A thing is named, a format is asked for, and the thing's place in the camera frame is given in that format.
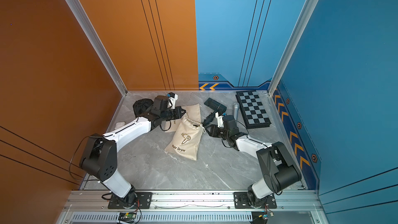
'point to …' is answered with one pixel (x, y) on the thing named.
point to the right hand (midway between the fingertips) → (208, 128)
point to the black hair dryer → (218, 108)
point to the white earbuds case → (119, 124)
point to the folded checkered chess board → (252, 110)
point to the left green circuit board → (127, 217)
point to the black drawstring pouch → (140, 106)
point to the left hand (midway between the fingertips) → (187, 109)
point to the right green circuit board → (259, 217)
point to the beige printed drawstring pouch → (192, 112)
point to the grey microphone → (236, 108)
